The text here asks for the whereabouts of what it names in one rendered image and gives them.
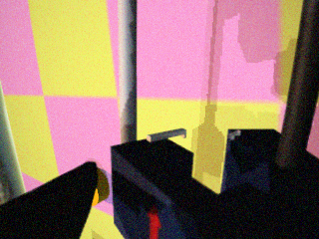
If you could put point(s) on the orange short cylinder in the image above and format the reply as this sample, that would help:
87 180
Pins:
103 188

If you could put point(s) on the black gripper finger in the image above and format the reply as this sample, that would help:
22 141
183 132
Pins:
57 209

